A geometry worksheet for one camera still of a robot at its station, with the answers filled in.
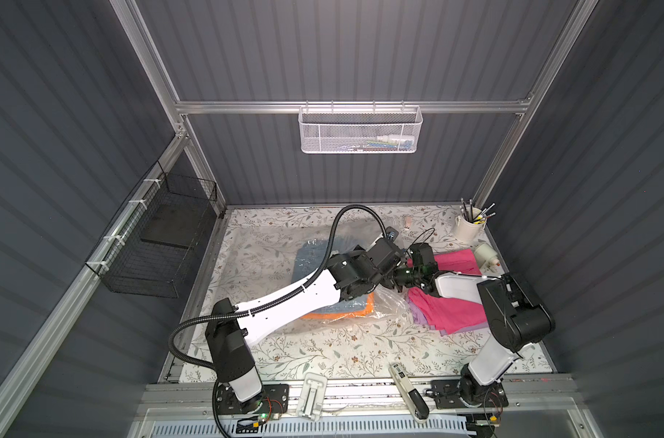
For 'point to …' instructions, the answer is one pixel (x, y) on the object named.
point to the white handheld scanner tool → (414, 399)
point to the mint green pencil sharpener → (486, 256)
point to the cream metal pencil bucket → (470, 224)
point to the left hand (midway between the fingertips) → (375, 261)
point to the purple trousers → (419, 318)
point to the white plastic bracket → (312, 399)
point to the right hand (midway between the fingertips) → (373, 277)
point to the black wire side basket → (151, 245)
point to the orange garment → (368, 310)
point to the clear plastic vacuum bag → (255, 258)
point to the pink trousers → (450, 314)
